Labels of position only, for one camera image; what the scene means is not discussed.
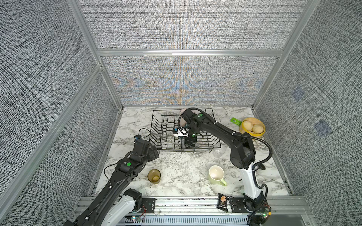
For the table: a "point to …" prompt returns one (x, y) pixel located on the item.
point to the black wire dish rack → (162, 138)
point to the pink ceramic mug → (182, 122)
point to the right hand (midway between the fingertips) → (187, 135)
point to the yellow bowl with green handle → (253, 120)
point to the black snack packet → (222, 202)
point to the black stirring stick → (261, 166)
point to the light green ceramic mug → (216, 174)
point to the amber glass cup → (154, 176)
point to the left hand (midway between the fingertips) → (153, 149)
